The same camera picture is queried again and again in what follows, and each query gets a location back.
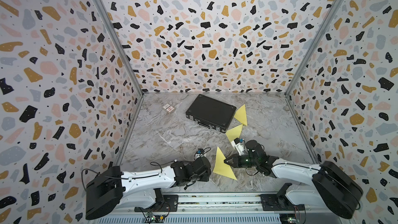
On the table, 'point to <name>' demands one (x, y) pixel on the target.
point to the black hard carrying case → (212, 113)
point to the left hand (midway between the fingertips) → (212, 174)
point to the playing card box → (168, 108)
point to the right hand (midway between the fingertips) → (225, 162)
